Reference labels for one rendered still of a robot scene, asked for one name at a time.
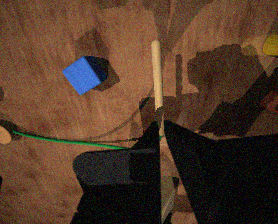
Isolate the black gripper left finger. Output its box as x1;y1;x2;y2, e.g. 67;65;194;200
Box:
73;121;162;224

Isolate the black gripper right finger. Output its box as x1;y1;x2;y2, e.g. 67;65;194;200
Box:
164;120;278;224

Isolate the yellow cylinder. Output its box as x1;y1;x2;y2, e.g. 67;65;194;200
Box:
263;33;278;56

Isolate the blue block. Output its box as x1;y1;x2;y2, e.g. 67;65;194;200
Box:
62;56;107;95

